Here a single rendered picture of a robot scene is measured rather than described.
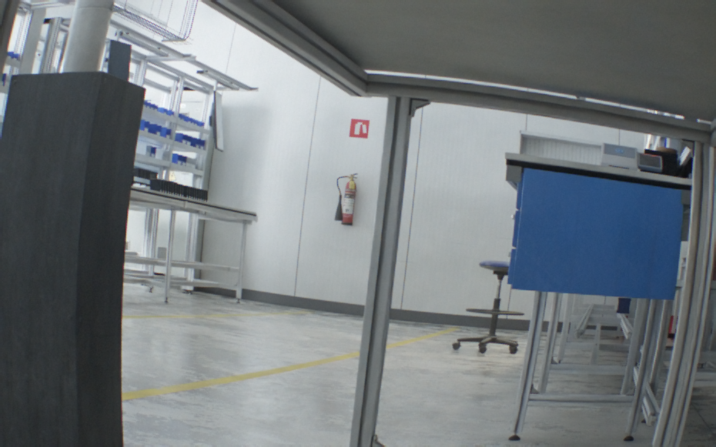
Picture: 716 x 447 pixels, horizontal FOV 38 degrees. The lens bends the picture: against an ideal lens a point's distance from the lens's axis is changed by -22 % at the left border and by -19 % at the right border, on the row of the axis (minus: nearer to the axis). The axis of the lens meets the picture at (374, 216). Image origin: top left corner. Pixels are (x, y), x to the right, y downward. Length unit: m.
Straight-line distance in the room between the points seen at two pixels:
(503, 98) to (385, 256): 0.40
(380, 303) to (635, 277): 1.20
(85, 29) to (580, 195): 1.91
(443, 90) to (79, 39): 0.89
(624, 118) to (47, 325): 1.32
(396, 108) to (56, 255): 0.94
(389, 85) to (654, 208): 1.22
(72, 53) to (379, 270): 0.90
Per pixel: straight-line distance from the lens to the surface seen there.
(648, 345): 4.10
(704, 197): 2.49
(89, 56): 2.06
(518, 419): 4.13
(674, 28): 1.68
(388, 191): 2.53
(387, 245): 2.51
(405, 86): 2.55
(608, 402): 4.10
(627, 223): 3.52
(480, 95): 2.52
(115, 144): 2.04
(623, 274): 3.51
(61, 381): 1.96
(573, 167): 3.52
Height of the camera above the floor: 0.59
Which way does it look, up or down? 2 degrees up
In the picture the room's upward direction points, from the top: 6 degrees clockwise
